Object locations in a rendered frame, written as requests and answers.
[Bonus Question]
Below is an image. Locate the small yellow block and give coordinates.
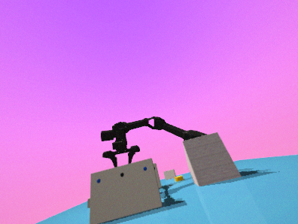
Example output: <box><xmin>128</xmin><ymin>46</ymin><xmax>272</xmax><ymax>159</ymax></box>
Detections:
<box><xmin>175</xmin><ymin>175</ymin><xmax>183</xmax><ymax>182</ymax></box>

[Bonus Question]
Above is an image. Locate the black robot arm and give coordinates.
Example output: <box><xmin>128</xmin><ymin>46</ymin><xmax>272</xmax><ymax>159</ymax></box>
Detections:
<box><xmin>101</xmin><ymin>117</ymin><xmax>207</xmax><ymax>150</ymax></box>

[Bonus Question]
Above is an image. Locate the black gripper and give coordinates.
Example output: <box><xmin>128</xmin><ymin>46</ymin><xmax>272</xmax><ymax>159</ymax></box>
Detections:
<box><xmin>102</xmin><ymin>145</ymin><xmax>140</xmax><ymax>167</ymax></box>

